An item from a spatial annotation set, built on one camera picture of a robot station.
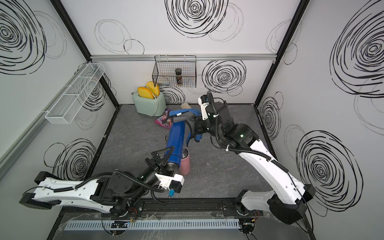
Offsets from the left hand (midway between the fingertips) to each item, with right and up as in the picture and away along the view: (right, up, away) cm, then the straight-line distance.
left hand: (170, 149), depth 54 cm
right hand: (+10, +12, +9) cm, 18 cm away
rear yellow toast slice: (-19, +32, +50) cm, 62 cm away
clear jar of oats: (+2, +21, +61) cm, 64 cm away
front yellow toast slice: (-25, +29, +46) cm, 59 cm away
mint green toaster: (-21, +19, +48) cm, 56 cm away
